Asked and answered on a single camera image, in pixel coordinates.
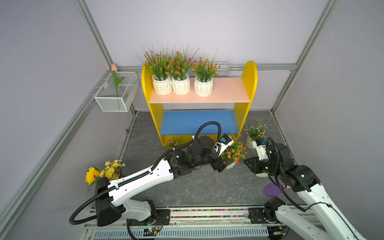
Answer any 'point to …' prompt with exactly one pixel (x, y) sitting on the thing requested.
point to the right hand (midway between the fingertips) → (246, 159)
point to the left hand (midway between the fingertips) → (227, 154)
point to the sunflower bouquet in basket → (112, 171)
